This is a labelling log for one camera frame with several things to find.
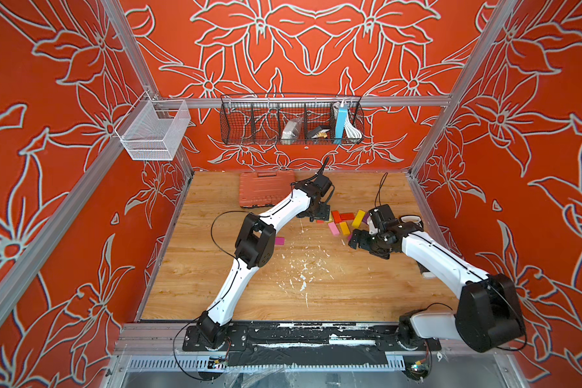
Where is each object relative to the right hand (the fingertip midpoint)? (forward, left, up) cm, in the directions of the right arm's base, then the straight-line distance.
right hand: (354, 245), depth 85 cm
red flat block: (+17, -1, -6) cm, 18 cm away
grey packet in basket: (+37, +23, +24) cm, 50 cm away
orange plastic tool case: (+31, +36, -4) cm, 47 cm away
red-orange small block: (+17, +4, -6) cm, 18 cm away
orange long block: (+11, +1, -7) cm, 13 cm away
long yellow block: (+15, -5, -6) cm, 17 cm away
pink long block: (+10, +5, -7) cm, 13 cm away
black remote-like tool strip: (+17, -28, -7) cm, 33 cm away
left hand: (+16, +12, -3) cm, 20 cm away
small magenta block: (+5, +28, -7) cm, 29 cm away
